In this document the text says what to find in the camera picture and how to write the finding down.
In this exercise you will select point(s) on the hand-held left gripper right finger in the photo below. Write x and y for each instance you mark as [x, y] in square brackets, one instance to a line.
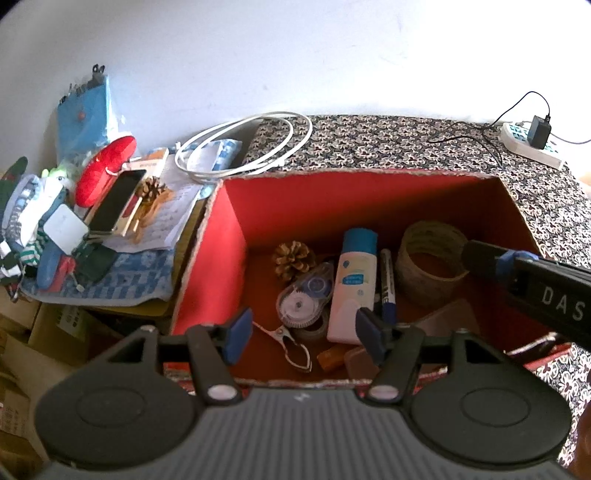
[369, 333]

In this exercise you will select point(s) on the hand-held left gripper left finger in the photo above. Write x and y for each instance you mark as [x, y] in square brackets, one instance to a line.
[238, 334]

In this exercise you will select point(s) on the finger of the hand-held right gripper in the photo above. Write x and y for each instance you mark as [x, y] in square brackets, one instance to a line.
[482, 261]

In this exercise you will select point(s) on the blue marker pen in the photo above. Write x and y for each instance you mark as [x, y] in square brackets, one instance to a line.
[388, 286]

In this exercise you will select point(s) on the white bottle with blue cap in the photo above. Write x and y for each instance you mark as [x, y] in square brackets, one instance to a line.
[353, 277]

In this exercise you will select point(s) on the clear plastic case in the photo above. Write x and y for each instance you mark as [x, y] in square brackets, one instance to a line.
[450, 321]

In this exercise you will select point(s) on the printed tape roll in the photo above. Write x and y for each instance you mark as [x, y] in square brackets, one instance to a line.
[415, 277]

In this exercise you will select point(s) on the red cardboard box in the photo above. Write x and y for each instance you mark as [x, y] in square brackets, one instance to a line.
[323, 207]

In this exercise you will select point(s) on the small orange block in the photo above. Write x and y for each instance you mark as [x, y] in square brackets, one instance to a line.
[330, 360]

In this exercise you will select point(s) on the metal clip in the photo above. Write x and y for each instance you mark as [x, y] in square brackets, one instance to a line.
[288, 346]

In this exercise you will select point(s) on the grey tape roll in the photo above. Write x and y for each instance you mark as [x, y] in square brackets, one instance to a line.
[314, 330]

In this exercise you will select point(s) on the correction tape dispenser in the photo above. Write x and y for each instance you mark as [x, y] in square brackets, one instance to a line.
[302, 295]

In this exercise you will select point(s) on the pine cone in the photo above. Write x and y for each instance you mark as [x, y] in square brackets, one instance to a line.
[152, 190]
[292, 259]

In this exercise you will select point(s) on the tan cardboard box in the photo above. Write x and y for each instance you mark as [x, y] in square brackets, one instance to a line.
[585, 184]

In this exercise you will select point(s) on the blue patterned cloth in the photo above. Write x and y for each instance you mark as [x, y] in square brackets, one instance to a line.
[129, 277]

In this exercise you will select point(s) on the white power strip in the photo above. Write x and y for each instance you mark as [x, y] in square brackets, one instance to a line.
[517, 138]

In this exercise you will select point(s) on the printed paper sheets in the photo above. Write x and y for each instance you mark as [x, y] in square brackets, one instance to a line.
[171, 217]

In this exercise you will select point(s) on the black charger plug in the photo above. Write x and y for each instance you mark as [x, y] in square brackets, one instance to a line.
[539, 131]

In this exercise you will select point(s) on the floral patterned tablecloth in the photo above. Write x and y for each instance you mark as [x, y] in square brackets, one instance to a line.
[392, 138]

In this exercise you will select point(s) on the dark green wallet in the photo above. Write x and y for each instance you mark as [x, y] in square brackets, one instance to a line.
[94, 263]

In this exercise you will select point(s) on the brown cardboard box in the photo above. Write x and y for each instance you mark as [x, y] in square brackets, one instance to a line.
[69, 341]

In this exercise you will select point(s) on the black smartphone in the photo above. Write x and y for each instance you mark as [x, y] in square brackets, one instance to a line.
[115, 201]

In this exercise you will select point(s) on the small red object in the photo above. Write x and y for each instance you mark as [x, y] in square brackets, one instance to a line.
[65, 272]

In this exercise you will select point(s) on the blue and white packet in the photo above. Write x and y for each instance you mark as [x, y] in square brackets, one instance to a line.
[221, 150]

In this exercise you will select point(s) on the orange and white box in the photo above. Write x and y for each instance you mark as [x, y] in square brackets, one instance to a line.
[150, 161]

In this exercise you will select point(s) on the blue plastic object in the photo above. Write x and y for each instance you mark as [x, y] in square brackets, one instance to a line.
[48, 270]

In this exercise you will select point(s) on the white square device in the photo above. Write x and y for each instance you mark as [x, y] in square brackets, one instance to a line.
[65, 228]

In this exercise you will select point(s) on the red pouch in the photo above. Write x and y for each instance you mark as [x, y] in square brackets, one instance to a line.
[101, 170]

